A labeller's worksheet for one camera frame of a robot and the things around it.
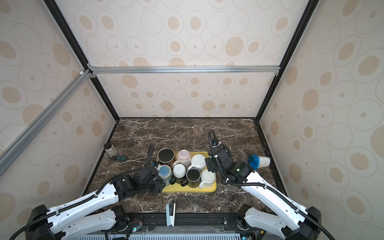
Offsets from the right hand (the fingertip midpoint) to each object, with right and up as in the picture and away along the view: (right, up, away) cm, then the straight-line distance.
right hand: (216, 157), depth 77 cm
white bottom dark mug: (-20, -9, +5) cm, 22 cm away
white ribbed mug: (-9, -4, +11) cm, 15 cm away
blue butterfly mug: (-27, -9, +6) cm, 29 cm away
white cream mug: (-4, -12, +3) cm, 13 cm away
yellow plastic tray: (-21, -19, +7) cm, 28 cm away
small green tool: (-59, -4, +18) cm, 61 cm away
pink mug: (-18, -2, +8) cm, 19 cm away
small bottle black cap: (-64, +2, +15) cm, 66 cm away
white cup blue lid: (+25, -4, +10) cm, 27 cm away
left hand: (-26, -14, +1) cm, 30 cm away
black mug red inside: (-12, -12, +1) cm, 17 cm away
